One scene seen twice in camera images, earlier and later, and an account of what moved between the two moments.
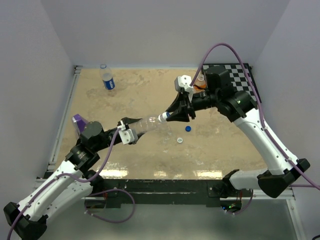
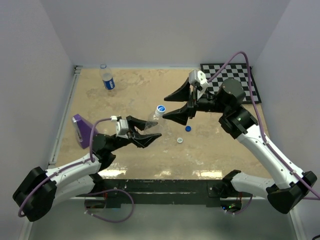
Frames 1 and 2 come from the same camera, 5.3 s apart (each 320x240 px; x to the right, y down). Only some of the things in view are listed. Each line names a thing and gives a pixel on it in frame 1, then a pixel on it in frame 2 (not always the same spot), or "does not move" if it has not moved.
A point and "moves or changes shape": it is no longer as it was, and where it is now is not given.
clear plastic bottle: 146,124 moves or changes shape
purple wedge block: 79,123 does not move
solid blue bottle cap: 188,128 does not move
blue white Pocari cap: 165,115 moves or changes shape
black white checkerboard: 239,79 does not move
